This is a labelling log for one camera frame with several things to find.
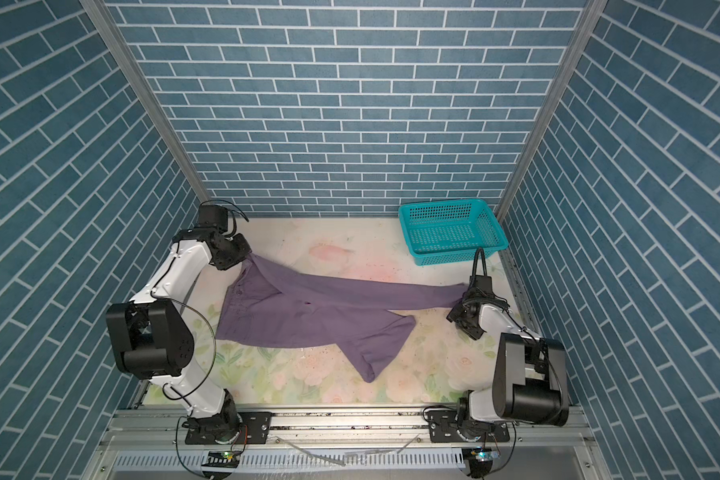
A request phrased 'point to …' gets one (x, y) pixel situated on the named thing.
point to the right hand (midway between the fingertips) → (456, 316)
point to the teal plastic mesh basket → (451, 230)
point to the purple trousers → (265, 300)
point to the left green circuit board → (221, 458)
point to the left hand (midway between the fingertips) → (247, 250)
